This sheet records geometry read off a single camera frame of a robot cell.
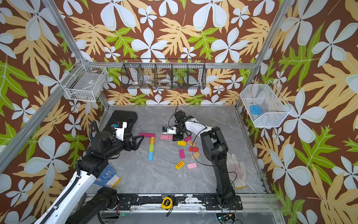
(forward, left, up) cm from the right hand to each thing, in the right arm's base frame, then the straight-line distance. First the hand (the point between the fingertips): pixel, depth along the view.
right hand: (174, 133), depth 101 cm
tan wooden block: (-16, -15, -1) cm, 22 cm away
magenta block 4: (-15, -5, -2) cm, 16 cm away
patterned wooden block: (-7, -11, 0) cm, 14 cm away
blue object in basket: (+1, -50, +24) cm, 55 cm away
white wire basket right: (+4, -57, +25) cm, 62 cm away
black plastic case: (+12, +34, +5) cm, 37 cm away
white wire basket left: (+16, +55, +34) cm, 66 cm away
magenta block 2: (0, +19, -2) cm, 19 cm away
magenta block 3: (-4, -9, 0) cm, 10 cm away
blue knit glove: (-31, +39, -1) cm, 50 cm away
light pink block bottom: (-23, -12, -1) cm, 26 cm away
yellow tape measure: (-44, +3, +1) cm, 44 cm away
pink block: (-3, +3, 0) cm, 4 cm away
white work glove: (-26, -40, -2) cm, 48 cm away
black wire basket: (+32, +7, +30) cm, 44 cm away
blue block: (-17, +16, -1) cm, 23 cm away
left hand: (-15, +18, +23) cm, 33 cm away
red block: (-12, -13, -2) cm, 18 cm away
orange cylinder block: (-5, +16, -1) cm, 16 cm away
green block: (-11, +16, -1) cm, 19 cm away
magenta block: (+1, +23, -2) cm, 23 cm away
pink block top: (-3, +7, 0) cm, 8 cm away
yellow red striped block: (-23, -4, 0) cm, 23 cm away
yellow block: (-8, -5, +1) cm, 10 cm away
